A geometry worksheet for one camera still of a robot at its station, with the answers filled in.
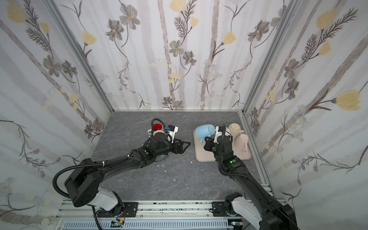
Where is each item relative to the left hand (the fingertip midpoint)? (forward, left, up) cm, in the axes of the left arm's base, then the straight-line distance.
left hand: (184, 139), depth 79 cm
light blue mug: (+4, -11, +2) cm, 12 cm away
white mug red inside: (+20, +19, -16) cm, 32 cm away
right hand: (+1, -11, +2) cm, 11 cm away
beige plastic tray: (0, -12, -20) cm, 23 cm away
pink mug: (+2, -36, -8) cm, 37 cm away
